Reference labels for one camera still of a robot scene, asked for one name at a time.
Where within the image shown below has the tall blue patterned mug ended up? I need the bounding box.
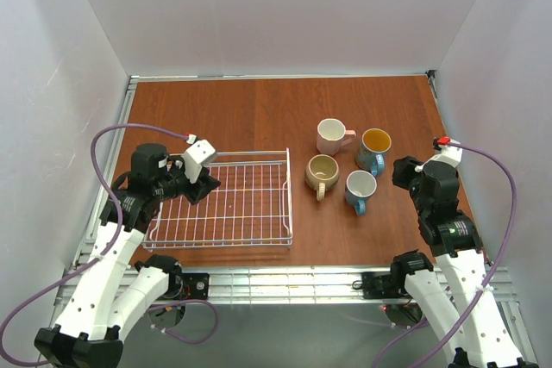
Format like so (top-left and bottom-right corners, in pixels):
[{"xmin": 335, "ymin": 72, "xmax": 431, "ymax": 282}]
[{"xmin": 354, "ymin": 128, "xmax": 392, "ymax": 178}]

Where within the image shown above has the blue square mug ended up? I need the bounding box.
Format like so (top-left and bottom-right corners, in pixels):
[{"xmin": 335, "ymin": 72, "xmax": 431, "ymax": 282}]
[{"xmin": 345, "ymin": 170, "xmax": 377, "ymax": 216}]

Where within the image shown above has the beige round mug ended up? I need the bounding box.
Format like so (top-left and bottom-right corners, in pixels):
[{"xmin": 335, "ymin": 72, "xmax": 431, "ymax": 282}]
[{"xmin": 304, "ymin": 154, "xmax": 340, "ymax": 202}]

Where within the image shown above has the pink faceted mug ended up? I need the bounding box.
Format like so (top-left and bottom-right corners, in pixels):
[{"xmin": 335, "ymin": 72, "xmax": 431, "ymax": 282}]
[{"xmin": 317, "ymin": 118, "xmax": 356, "ymax": 156}]

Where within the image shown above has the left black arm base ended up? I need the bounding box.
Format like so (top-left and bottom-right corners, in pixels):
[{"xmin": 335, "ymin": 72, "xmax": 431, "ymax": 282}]
[{"xmin": 175, "ymin": 273, "xmax": 210, "ymax": 300}]

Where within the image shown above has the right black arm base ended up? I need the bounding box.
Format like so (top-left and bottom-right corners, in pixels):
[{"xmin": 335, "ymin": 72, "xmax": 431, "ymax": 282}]
[{"xmin": 352, "ymin": 271, "xmax": 411, "ymax": 299}]

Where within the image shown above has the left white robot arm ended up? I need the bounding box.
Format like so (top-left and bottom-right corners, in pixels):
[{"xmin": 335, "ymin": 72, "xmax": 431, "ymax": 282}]
[{"xmin": 34, "ymin": 139, "xmax": 221, "ymax": 367}]

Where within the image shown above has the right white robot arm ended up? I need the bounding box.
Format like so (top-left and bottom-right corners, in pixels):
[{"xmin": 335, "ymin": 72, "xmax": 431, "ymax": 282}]
[{"xmin": 391, "ymin": 156, "xmax": 532, "ymax": 367}]

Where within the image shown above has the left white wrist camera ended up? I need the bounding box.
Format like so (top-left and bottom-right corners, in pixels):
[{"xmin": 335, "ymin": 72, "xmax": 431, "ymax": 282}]
[{"xmin": 182, "ymin": 134, "xmax": 217, "ymax": 184}]

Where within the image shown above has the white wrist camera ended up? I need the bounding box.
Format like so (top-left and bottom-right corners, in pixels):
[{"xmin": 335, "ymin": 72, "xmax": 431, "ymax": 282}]
[
  {"xmin": 182, "ymin": 134, "xmax": 217, "ymax": 184},
  {"xmin": 415, "ymin": 136, "xmax": 463, "ymax": 173}
]

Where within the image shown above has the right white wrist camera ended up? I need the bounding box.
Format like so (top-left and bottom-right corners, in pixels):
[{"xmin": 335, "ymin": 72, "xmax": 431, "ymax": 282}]
[{"xmin": 415, "ymin": 136, "xmax": 463, "ymax": 173}]

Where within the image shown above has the white wire dish rack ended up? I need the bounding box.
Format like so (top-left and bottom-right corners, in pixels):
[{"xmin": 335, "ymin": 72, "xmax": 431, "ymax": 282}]
[{"xmin": 142, "ymin": 148, "xmax": 293, "ymax": 252}]

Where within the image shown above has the aluminium front rail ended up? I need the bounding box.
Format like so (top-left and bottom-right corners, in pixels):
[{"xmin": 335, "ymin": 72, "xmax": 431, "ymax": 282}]
[{"xmin": 54, "ymin": 265, "xmax": 518, "ymax": 307}]

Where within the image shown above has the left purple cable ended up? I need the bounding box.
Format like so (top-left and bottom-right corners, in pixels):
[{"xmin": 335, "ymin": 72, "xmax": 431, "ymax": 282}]
[{"xmin": 0, "ymin": 123, "xmax": 219, "ymax": 367}]

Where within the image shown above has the purple cable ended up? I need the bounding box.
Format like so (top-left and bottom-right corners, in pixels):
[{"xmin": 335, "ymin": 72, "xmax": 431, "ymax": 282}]
[
  {"xmin": 371, "ymin": 138, "xmax": 518, "ymax": 368},
  {"xmin": 0, "ymin": 123, "xmax": 219, "ymax": 367}
]

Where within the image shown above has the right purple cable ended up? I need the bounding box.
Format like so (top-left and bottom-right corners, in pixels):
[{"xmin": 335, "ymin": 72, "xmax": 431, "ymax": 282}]
[{"xmin": 371, "ymin": 138, "xmax": 518, "ymax": 368}]

